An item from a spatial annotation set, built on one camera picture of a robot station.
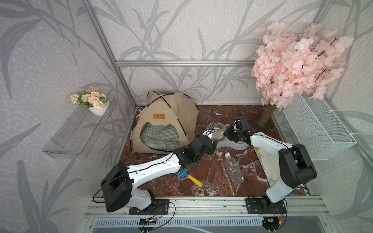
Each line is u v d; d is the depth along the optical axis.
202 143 0.55
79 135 0.69
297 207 0.75
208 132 0.64
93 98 0.61
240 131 0.74
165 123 0.80
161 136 0.99
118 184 0.40
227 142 0.88
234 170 0.85
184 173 0.85
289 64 0.63
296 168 0.46
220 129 0.96
